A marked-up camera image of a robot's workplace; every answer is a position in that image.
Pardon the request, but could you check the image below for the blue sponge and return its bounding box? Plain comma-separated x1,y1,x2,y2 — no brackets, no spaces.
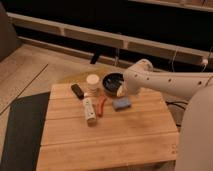
112,97,131,110

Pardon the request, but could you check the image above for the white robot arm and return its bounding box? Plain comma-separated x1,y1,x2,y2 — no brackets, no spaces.
122,59,213,171

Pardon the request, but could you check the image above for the dark ceramic bowl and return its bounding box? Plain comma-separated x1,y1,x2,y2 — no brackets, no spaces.
102,73,124,96

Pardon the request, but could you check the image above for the orange toy carrot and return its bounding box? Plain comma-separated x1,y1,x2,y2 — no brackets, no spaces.
96,96,107,117

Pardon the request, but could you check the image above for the white paper cup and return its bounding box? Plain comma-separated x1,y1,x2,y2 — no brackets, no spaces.
86,74,100,95

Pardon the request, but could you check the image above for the black rectangular block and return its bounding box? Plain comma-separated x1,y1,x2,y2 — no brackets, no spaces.
71,84,84,100

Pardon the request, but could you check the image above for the wooden table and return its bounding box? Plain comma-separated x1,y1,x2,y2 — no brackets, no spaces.
36,84,179,171

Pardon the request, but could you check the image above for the dark floor mat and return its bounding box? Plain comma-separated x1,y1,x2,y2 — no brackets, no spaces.
0,92,50,171

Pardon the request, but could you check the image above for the white shelf rail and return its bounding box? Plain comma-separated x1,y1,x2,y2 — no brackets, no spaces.
7,12,213,65

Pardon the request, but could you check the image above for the white wall cable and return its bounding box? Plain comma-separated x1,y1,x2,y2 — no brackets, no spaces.
168,44,213,76

